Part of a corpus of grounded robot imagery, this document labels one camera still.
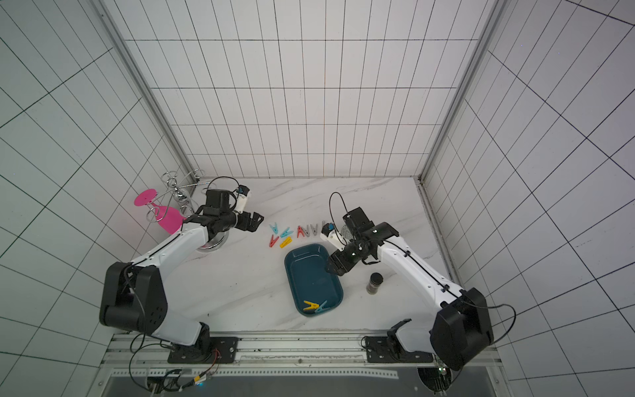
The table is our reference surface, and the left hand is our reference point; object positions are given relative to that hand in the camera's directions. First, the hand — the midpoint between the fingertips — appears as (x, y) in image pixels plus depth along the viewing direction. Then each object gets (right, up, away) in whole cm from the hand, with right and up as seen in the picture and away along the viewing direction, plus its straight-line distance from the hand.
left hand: (250, 218), depth 90 cm
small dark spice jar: (+44, -19, -13) cm, 50 cm away
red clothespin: (+18, -6, +10) cm, 21 cm away
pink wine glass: (-29, +1, -4) cm, 29 cm away
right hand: (+28, -14, -12) cm, 34 cm away
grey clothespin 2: (+24, -6, +10) cm, 27 cm away
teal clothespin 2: (+7, -5, +10) cm, 14 cm away
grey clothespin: (+28, -3, +11) cm, 30 cm away
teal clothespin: (+12, -7, +10) cm, 17 cm away
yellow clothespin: (+14, -10, +6) cm, 18 cm away
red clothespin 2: (+7, -10, +7) cm, 14 cm away
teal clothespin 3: (+27, -29, -11) cm, 41 cm away
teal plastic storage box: (+24, -26, -3) cm, 36 cm away
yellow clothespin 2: (+24, -29, -9) cm, 38 cm away
